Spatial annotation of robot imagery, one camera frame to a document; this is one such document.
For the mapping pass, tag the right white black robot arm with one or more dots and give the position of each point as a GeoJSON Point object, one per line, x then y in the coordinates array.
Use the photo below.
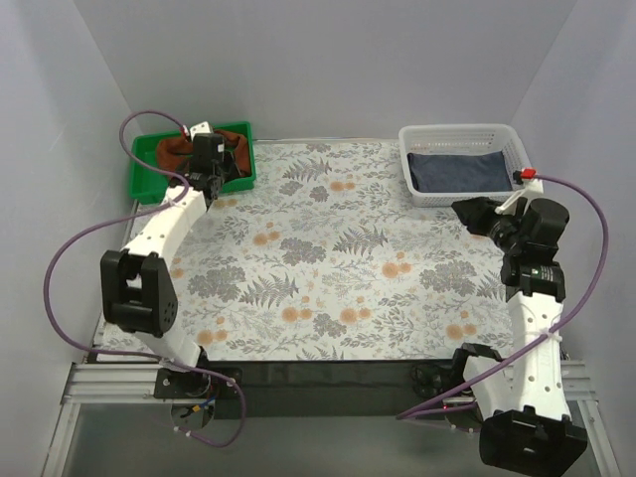
{"type": "Point", "coordinates": [526, 423]}

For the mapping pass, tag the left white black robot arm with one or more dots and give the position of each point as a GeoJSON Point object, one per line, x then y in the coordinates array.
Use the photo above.
{"type": "Point", "coordinates": [138, 295]}

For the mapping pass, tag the white plastic basket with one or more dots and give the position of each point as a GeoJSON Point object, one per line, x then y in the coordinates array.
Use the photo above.
{"type": "Point", "coordinates": [461, 139]}

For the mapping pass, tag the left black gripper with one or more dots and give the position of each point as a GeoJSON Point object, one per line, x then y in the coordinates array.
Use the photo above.
{"type": "Point", "coordinates": [219, 162]}

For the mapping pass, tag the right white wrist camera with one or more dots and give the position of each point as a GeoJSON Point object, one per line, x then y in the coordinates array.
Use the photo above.
{"type": "Point", "coordinates": [531, 187]}

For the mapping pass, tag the green plastic tray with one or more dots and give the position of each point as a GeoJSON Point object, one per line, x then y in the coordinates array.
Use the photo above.
{"type": "Point", "coordinates": [148, 187]}

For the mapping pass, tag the floral table mat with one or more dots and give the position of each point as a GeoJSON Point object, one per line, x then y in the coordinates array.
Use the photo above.
{"type": "Point", "coordinates": [327, 258]}

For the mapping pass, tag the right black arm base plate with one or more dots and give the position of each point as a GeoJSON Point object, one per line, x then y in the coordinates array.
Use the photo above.
{"type": "Point", "coordinates": [429, 380]}

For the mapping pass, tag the grey blue towel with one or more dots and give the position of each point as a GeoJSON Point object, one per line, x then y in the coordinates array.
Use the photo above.
{"type": "Point", "coordinates": [459, 173]}

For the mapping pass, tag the aluminium frame rail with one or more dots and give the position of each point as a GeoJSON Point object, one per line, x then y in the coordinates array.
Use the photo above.
{"type": "Point", "coordinates": [272, 389]}

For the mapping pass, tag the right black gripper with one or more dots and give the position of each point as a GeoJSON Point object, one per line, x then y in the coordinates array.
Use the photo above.
{"type": "Point", "coordinates": [483, 219]}

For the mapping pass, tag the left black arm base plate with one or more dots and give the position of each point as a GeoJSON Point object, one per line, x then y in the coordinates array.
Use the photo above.
{"type": "Point", "coordinates": [171, 384]}

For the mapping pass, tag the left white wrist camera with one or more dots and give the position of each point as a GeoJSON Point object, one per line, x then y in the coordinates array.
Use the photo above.
{"type": "Point", "coordinates": [190, 132]}

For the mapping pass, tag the orange brown towel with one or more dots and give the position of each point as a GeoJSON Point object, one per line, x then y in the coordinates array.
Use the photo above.
{"type": "Point", "coordinates": [171, 152]}

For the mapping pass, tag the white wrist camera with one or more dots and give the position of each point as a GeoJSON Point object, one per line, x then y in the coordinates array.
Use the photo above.
{"type": "Point", "coordinates": [190, 132]}
{"type": "Point", "coordinates": [531, 187]}

